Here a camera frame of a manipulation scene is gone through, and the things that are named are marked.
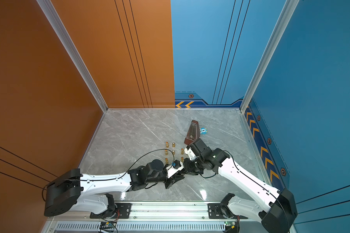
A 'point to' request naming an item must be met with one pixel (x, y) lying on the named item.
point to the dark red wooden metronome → (193, 134)
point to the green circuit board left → (106, 224)
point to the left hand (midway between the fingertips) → (183, 173)
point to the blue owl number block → (203, 130)
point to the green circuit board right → (231, 224)
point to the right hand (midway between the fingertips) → (181, 171)
